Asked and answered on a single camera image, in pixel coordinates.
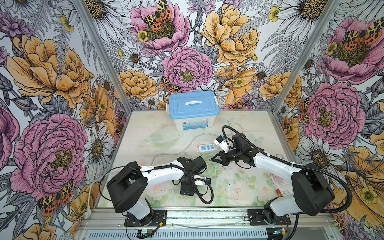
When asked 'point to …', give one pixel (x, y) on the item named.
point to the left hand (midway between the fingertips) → (185, 184)
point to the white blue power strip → (207, 147)
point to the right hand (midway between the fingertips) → (214, 162)
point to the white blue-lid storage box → (193, 110)
